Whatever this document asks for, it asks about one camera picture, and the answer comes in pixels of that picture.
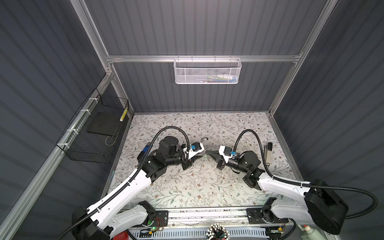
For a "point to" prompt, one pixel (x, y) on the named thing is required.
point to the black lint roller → (268, 154)
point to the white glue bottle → (310, 234)
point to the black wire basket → (91, 135)
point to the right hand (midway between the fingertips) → (208, 152)
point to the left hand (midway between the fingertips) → (200, 152)
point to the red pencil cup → (121, 236)
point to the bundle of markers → (217, 231)
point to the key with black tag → (204, 138)
